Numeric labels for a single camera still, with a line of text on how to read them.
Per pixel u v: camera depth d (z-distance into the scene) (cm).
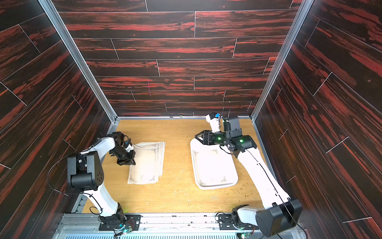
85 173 49
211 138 62
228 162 89
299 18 69
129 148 89
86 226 73
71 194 82
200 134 68
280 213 37
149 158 99
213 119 64
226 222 73
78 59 84
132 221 73
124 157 80
